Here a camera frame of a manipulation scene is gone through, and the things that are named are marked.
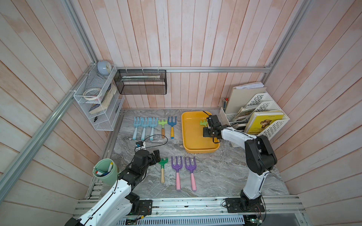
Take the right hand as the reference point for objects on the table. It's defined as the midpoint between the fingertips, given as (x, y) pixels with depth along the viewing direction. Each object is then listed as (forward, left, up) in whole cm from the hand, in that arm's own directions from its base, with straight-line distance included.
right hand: (207, 130), depth 100 cm
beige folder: (+14, -20, +21) cm, 32 cm away
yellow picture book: (-5, -30, +17) cm, 35 cm away
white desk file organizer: (+8, -34, +20) cm, 40 cm away
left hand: (-22, +36, +5) cm, 42 cm away
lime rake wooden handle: (+10, +34, -4) cm, 35 cm away
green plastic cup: (-32, +61, +3) cm, 69 cm away
